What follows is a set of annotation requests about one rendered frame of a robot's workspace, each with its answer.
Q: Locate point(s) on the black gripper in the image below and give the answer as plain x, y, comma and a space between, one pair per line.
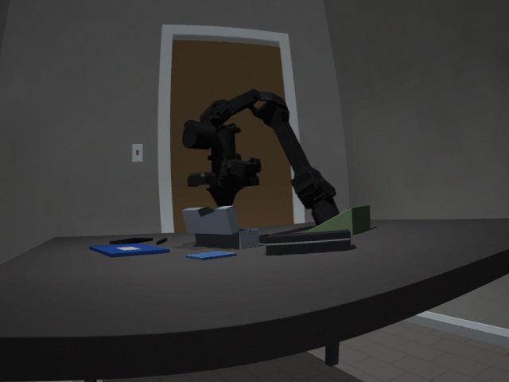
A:
229, 187

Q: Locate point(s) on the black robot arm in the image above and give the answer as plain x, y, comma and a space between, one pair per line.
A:
275, 114

